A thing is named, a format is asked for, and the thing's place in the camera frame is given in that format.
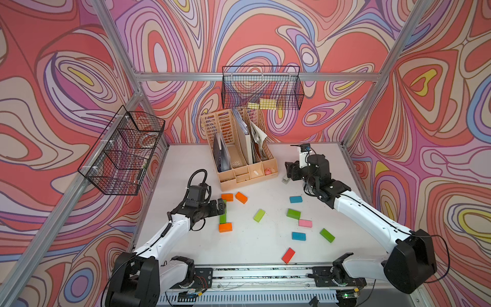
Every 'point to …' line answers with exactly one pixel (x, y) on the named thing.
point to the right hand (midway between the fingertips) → (293, 166)
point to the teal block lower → (297, 236)
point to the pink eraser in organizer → (268, 171)
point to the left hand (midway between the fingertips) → (219, 207)
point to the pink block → (304, 222)
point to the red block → (288, 256)
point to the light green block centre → (259, 215)
